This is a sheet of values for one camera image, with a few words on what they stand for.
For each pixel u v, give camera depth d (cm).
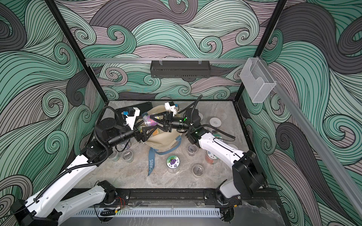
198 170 78
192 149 86
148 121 60
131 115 55
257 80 78
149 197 75
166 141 92
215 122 95
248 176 41
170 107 67
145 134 57
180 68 101
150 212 70
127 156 83
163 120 60
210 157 80
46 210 39
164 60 92
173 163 78
